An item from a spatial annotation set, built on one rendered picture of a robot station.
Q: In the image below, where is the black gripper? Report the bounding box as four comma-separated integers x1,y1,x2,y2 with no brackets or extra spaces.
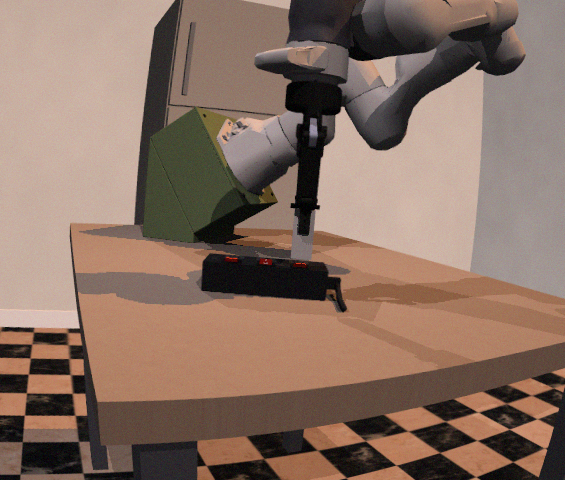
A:
285,80,342,260

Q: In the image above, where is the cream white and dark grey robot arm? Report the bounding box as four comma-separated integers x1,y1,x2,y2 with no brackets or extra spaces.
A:
216,0,526,195

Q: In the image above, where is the black power strip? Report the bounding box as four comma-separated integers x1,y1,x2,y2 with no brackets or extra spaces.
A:
202,253,347,312

